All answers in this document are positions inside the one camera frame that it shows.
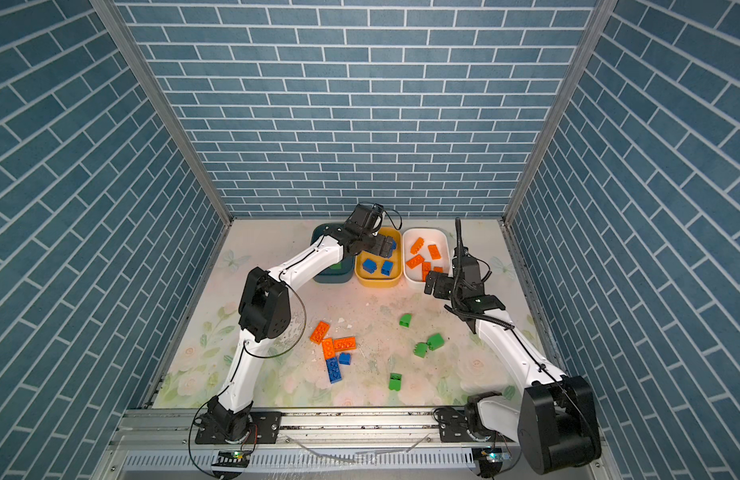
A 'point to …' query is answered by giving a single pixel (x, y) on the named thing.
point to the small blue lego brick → (345, 358)
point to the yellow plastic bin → (376, 279)
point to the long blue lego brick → (333, 370)
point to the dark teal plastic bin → (343, 272)
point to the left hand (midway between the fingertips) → (379, 238)
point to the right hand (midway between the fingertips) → (439, 274)
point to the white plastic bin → (424, 250)
